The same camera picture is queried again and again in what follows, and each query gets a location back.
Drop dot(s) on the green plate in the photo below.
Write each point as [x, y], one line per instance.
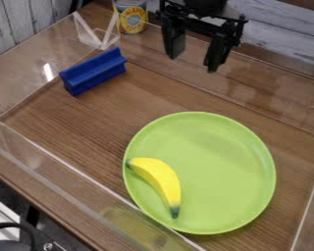
[225, 166]

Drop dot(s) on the yellow labelled can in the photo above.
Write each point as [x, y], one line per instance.
[133, 12]

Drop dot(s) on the yellow toy banana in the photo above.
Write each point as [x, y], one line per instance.
[162, 178]

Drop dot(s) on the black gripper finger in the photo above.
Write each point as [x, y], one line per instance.
[218, 52]
[173, 35]

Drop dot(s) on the blue plastic block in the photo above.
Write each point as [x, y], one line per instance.
[94, 71]

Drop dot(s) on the clear acrylic corner bracket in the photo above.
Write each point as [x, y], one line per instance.
[99, 37]

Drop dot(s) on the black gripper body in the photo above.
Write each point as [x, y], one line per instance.
[202, 16]

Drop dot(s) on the clear acrylic front wall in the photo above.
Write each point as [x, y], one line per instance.
[91, 211]

